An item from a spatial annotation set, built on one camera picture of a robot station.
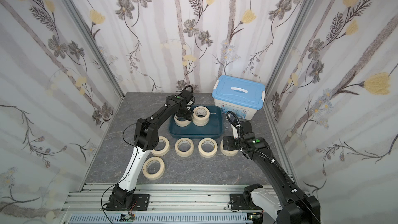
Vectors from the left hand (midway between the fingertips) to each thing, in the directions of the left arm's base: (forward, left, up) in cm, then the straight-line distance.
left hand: (190, 115), depth 102 cm
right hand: (-23, -25, +9) cm, 35 cm away
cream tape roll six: (-38, +19, -2) cm, 42 cm away
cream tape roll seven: (-5, +6, -2) cm, 8 cm away
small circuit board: (-55, +30, -4) cm, 63 cm away
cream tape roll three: (-21, +4, -5) cm, 22 cm away
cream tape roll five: (-26, -21, -2) cm, 33 cm away
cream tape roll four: (-21, -11, -5) cm, 24 cm away
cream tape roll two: (-1, -7, 0) cm, 7 cm away
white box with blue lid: (+5, -33, +12) cm, 35 cm away
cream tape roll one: (-24, +16, -2) cm, 29 cm away
